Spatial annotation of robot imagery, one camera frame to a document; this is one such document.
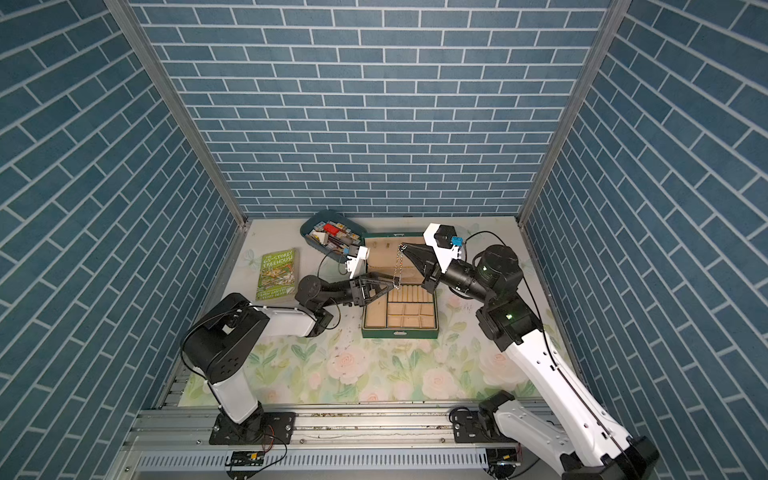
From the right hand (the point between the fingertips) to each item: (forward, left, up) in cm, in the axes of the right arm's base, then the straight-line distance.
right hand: (408, 249), depth 60 cm
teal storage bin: (+35, +30, -37) cm, 59 cm away
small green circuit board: (-34, +36, -43) cm, 65 cm away
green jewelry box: (+6, 0, -38) cm, 38 cm away
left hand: (-2, +2, -15) cm, 15 cm away
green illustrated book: (+15, +44, -36) cm, 59 cm away
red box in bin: (+39, +32, -38) cm, 63 cm away
